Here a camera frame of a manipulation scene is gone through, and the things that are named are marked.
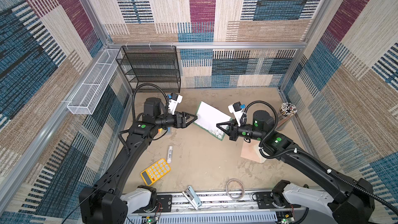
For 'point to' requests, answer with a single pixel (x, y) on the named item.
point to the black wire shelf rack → (151, 68)
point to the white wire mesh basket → (82, 101)
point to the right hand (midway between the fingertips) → (218, 128)
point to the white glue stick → (170, 154)
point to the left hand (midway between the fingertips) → (193, 115)
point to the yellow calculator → (155, 171)
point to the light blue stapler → (193, 199)
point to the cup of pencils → (287, 110)
